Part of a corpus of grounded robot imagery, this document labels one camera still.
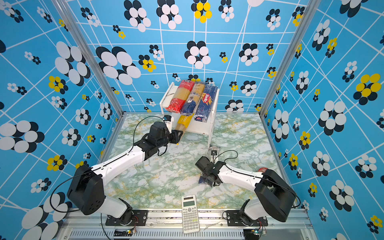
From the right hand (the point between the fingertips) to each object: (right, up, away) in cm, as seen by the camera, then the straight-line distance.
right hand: (214, 170), depth 88 cm
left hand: (-19, +24, -5) cm, 31 cm away
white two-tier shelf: (-5, +26, -3) cm, 26 cm away
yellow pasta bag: (-18, +28, -4) cm, 34 cm away
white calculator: (-14, -18, -14) cm, 27 cm away
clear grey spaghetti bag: (-7, -4, -3) cm, 9 cm away
